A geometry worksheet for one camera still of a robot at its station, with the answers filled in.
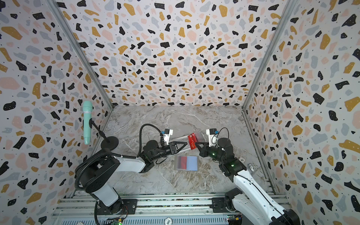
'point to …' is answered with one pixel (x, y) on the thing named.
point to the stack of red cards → (200, 138)
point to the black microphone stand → (109, 143)
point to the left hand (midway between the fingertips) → (189, 145)
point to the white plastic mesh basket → (183, 138)
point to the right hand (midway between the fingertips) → (198, 144)
